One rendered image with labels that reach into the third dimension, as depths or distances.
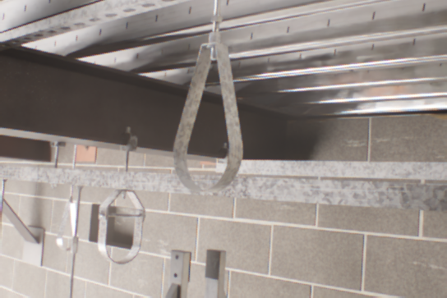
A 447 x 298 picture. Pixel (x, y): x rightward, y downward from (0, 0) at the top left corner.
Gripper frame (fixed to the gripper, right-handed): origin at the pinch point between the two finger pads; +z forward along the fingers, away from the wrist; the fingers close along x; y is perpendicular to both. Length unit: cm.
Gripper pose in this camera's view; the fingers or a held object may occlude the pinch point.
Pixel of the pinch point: (198, 264)
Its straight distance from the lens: 82.1
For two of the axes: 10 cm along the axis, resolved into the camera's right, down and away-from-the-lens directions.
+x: 6.9, 1.4, 7.1
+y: -7.2, 0.3, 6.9
